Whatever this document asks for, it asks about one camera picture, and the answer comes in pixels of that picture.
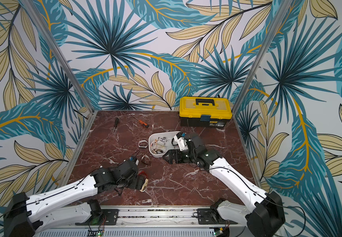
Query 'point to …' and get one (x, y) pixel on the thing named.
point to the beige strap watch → (154, 144)
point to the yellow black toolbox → (204, 111)
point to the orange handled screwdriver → (145, 124)
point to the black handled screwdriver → (116, 122)
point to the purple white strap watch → (163, 139)
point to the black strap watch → (172, 143)
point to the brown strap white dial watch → (155, 151)
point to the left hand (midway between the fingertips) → (136, 182)
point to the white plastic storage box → (159, 143)
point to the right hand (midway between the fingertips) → (170, 156)
